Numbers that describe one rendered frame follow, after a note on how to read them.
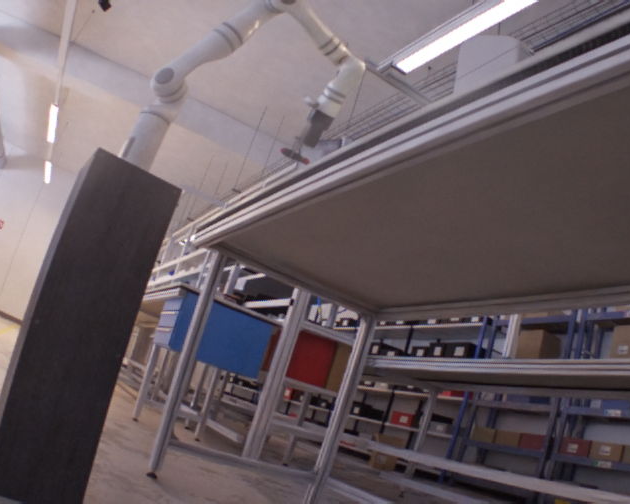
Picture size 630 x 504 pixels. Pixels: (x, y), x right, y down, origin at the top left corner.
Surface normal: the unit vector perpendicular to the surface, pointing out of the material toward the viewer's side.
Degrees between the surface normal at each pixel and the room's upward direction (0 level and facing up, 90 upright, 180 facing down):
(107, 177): 90
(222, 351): 90
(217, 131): 90
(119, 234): 90
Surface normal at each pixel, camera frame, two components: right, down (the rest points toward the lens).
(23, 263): 0.47, -0.14
